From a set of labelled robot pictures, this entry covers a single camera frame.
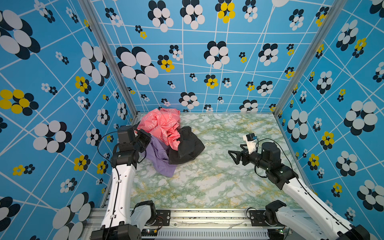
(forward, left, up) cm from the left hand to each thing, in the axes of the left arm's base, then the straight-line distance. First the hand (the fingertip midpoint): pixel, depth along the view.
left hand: (151, 131), depth 75 cm
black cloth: (+4, -20, -20) cm, 28 cm away
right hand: (-6, -44, -7) cm, 45 cm away
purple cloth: (-6, -1, -14) cm, 15 cm away
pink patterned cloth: (+14, -4, -8) cm, 17 cm away
